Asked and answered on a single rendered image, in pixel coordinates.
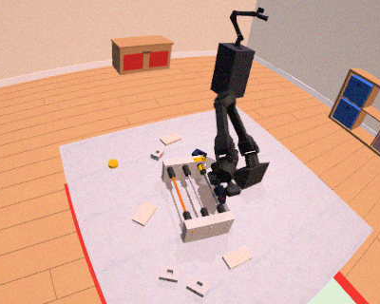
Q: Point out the orange short cylinder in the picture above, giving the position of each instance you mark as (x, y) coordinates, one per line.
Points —
(113, 164)

